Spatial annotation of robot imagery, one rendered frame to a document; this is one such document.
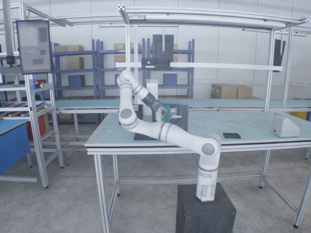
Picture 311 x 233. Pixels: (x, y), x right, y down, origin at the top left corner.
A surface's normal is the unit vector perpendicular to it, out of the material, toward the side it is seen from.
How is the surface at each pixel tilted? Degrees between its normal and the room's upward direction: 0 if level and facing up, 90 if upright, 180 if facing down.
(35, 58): 101
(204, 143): 74
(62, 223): 0
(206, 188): 90
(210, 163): 18
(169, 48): 98
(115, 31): 90
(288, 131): 90
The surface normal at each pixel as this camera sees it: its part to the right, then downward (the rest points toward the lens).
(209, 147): -0.36, 0.11
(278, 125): -1.00, 0.02
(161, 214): 0.00, -0.97
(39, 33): 0.45, 0.40
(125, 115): -0.14, -0.51
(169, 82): 0.04, 0.25
